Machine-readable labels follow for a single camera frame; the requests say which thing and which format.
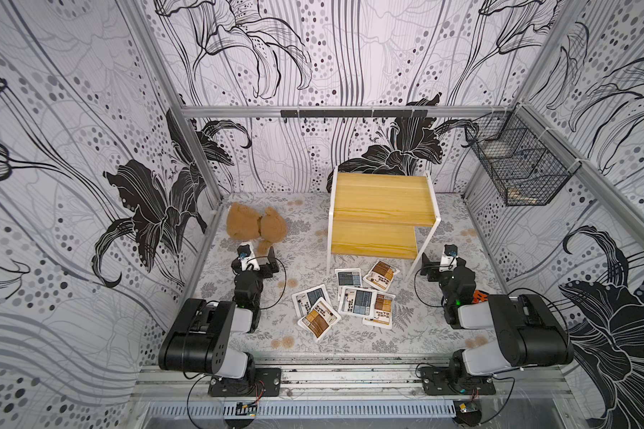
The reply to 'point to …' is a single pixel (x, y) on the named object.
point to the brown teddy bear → (244, 223)
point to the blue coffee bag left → (304, 300)
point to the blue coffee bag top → (349, 277)
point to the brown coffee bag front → (319, 318)
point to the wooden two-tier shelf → (376, 214)
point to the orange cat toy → (479, 296)
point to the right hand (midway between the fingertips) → (441, 250)
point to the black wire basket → (528, 163)
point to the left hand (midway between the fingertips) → (262, 252)
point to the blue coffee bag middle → (357, 301)
